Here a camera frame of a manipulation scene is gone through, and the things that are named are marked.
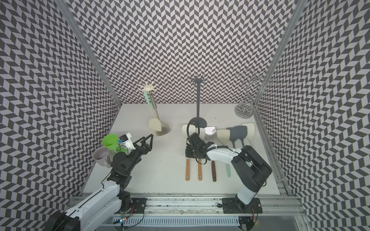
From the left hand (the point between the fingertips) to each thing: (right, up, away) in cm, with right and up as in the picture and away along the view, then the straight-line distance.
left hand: (150, 137), depth 78 cm
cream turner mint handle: (+45, -2, +18) cm, 48 cm away
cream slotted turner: (-1, +7, +11) cm, 14 cm away
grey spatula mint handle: (+57, +1, +20) cm, 61 cm away
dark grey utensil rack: (+28, +7, +28) cm, 40 cm away
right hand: (+20, -13, +10) cm, 26 cm away
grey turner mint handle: (+51, -2, +18) cm, 55 cm away
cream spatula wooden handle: (+64, +3, +20) cm, 67 cm away
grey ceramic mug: (-31, -11, +6) cm, 34 cm away
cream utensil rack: (+4, +4, +22) cm, 23 cm away
